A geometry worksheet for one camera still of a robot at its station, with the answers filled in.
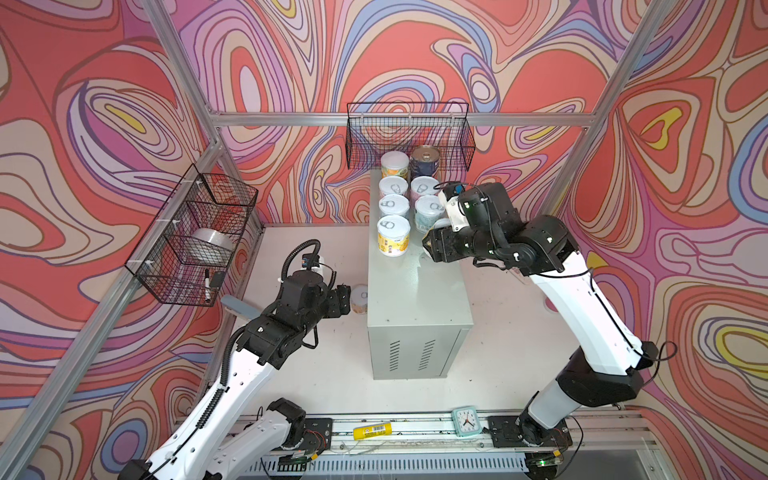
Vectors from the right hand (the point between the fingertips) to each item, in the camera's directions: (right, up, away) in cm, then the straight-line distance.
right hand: (441, 247), depth 65 cm
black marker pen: (-56, -9, +7) cm, 57 cm away
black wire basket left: (-61, -1, +7) cm, 62 cm away
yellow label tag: (-16, -45, +7) cm, 48 cm away
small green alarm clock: (+8, -44, +9) cm, 45 cm away
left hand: (-24, -10, +8) cm, 27 cm away
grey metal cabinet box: (-6, -14, -8) cm, 18 cm away
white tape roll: (-56, +2, +8) cm, 57 cm away
